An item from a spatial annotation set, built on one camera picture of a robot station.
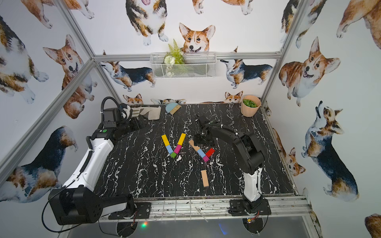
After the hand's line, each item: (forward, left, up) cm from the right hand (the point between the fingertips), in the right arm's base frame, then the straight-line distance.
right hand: (198, 144), depth 93 cm
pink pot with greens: (+28, -37, +5) cm, 46 cm away
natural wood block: (-19, -4, -5) cm, 20 cm away
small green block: (-5, +16, -4) cm, 17 cm away
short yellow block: (+6, +22, -5) cm, 24 cm away
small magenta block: (-8, -4, -5) cm, 10 cm away
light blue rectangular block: (-4, -2, -4) cm, 6 cm away
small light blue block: (-2, +19, -4) cm, 19 cm away
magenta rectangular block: (-1, +14, -4) cm, 14 cm away
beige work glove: (+31, +35, -5) cm, 48 cm away
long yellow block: (+7, +12, -5) cm, 14 cm away
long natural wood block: (+4, +5, -3) cm, 7 cm away
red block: (-3, -7, -6) cm, 10 cm away
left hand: (+5, +30, +20) cm, 36 cm away
